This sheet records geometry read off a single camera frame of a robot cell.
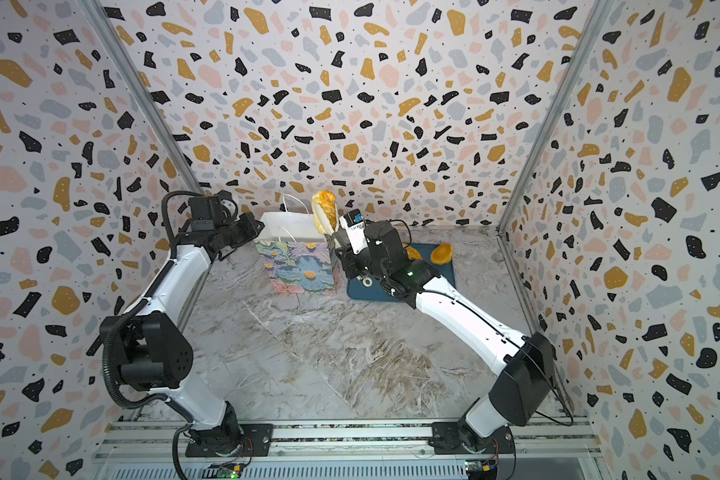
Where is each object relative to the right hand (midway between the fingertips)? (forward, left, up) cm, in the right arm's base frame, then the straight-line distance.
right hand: (334, 243), depth 72 cm
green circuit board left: (-43, +24, -32) cm, 59 cm away
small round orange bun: (+22, -33, -30) cm, 50 cm away
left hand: (+14, +23, -5) cm, 27 cm away
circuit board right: (-42, -36, -34) cm, 65 cm away
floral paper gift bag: (+7, +13, -13) cm, 20 cm away
